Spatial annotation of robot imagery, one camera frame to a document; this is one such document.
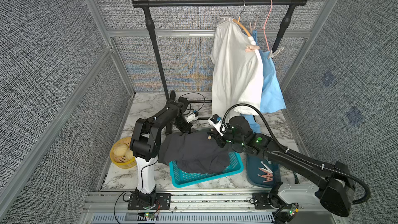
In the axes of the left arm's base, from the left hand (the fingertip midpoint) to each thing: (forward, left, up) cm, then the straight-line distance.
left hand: (189, 129), depth 93 cm
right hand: (-10, -10, +18) cm, 22 cm away
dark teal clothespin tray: (-25, -38, -5) cm, 46 cm away
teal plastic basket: (-27, +5, -4) cm, 27 cm away
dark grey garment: (-16, -3, +5) cm, 17 cm away
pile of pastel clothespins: (-27, -41, -4) cm, 49 cm away
